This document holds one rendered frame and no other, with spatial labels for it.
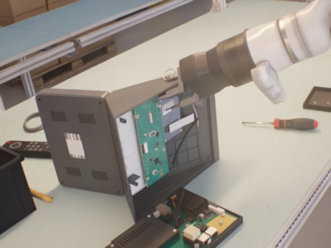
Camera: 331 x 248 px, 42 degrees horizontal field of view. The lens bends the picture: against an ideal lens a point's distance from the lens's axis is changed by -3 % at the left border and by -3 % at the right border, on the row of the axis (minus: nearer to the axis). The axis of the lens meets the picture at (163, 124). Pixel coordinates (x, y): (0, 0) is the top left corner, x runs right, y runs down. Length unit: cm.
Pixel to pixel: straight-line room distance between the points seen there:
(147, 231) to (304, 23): 39
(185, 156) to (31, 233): 32
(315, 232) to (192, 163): 142
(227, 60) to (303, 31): 12
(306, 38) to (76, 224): 49
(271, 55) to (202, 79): 11
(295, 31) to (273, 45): 4
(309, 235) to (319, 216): 16
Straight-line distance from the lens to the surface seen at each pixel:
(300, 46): 63
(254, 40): 64
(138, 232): 71
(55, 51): 224
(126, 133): 71
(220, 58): 65
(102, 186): 84
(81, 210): 83
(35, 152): 103
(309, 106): 109
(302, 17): 63
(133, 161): 74
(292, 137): 98
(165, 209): 74
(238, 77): 66
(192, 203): 75
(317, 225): 227
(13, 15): 416
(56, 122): 82
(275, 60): 64
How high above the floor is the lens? 149
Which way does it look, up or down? 28 degrees down
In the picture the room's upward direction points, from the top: 8 degrees counter-clockwise
